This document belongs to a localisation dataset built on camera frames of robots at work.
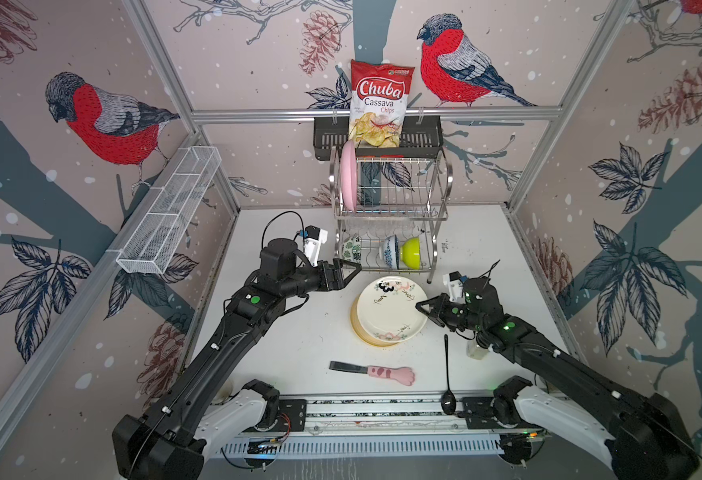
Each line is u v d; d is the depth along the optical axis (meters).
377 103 0.84
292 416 0.73
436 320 0.71
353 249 1.01
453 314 0.69
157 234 0.73
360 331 0.85
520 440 0.70
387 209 1.02
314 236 0.64
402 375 0.79
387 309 0.81
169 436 0.37
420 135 0.95
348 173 0.70
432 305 0.77
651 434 0.39
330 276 0.63
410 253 0.92
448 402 0.76
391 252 0.90
